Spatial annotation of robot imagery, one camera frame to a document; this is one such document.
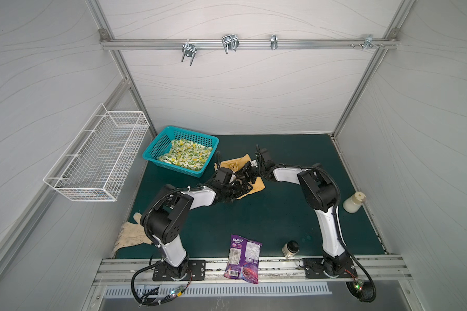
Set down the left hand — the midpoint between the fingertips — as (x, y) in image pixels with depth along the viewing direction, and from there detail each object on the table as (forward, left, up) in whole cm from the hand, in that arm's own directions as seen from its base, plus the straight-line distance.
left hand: (250, 189), depth 92 cm
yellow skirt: (+13, +7, +2) cm, 15 cm away
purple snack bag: (-30, +3, -1) cm, 30 cm away
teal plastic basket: (+26, +50, +2) cm, 57 cm away
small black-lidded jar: (-27, -15, +5) cm, 31 cm away
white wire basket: (-7, +57, +27) cm, 64 cm away
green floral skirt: (+21, +35, 0) cm, 40 cm away
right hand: (+10, +7, +2) cm, 12 cm away
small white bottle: (-7, -46, +3) cm, 46 cm away
